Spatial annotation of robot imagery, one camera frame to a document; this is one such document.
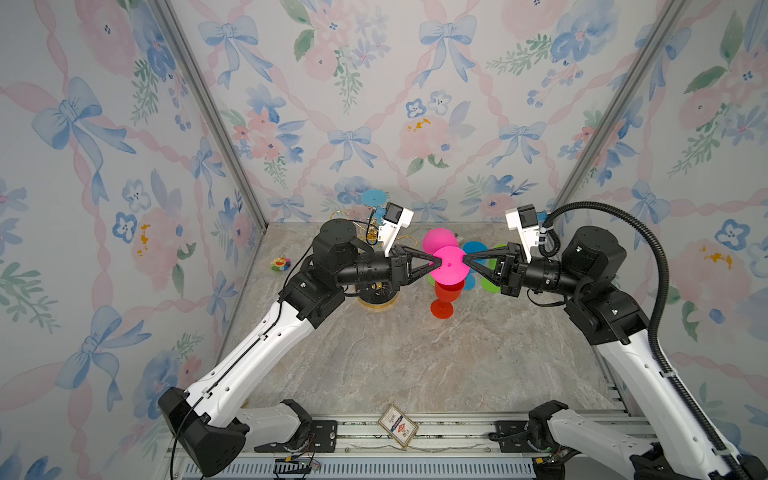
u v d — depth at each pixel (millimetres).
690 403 378
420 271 547
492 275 528
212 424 378
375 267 508
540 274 493
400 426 747
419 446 732
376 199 859
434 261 546
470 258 541
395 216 502
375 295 977
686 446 369
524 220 481
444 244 623
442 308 973
